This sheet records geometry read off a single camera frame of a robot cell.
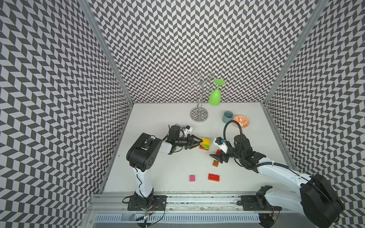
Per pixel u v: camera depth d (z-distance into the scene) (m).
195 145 0.84
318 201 0.40
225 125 0.67
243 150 0.63
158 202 0.73
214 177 0.80
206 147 0.89
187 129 0.89
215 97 0.92
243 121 1.03
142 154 0.51
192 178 0.80
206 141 0.86
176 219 0.69
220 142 0.69
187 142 0.83
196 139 0.88
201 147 0.92
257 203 0.67
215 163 0.85
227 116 1.04
